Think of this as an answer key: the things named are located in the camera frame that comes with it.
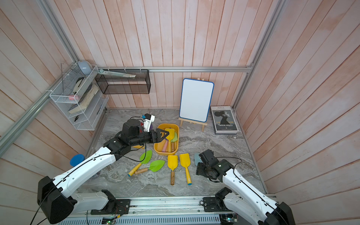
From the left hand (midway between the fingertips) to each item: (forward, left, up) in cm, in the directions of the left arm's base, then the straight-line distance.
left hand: (165, 136), depth 72 cm
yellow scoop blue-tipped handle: (-3, -12, -26) cm, 28 cm away
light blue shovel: (-1, -20, -26) cm, 32 cm away
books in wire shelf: (+17, +48, +6) cm, 51 cm away
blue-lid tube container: (-11, +45, -6) cm, 46 cm away
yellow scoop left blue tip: (-8, +11, +4) cm, 15 cm away
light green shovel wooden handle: (+11, -3, -24) cm, 27 cm away
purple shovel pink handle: (+7, +2, -24) cm, 25 cm away
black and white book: (+29, -43, -22) cm, 56 cm away
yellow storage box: (+7, +7, -25) cm, 27 cm away
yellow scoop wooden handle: (-5, -4, -25) cm, 26 cm away
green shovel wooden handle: (-7, +8, -26) cm, 28 cm away
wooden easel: (+23, -25, -19) cm, 39 cm away
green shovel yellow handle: (0, +15, -26) cm, 30 cm away
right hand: (-10, -21, -21) cm, 31 cm away
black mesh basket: (+50, +43, -4) cm, 66 cm away
